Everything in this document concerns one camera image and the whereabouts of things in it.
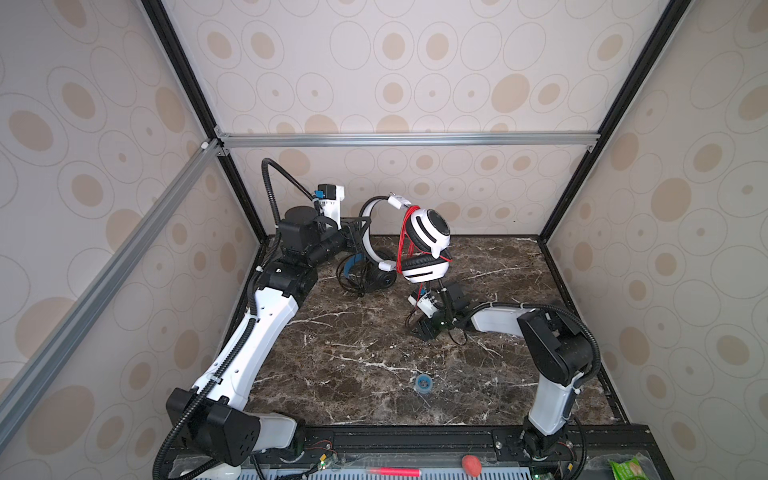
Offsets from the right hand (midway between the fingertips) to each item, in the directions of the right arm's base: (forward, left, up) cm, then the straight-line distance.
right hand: (416, 325), depth 95 cm
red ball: (-38, -10, +3) cm, 39 cm away
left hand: (+4, +11, +42) cm, 44 cm away
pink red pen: (-39, +7, 0) cm, 39 cm away
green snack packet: (-39, -46, +1) cm, 61 cm away
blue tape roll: (-18, -1, 0) cm, 18 cm away
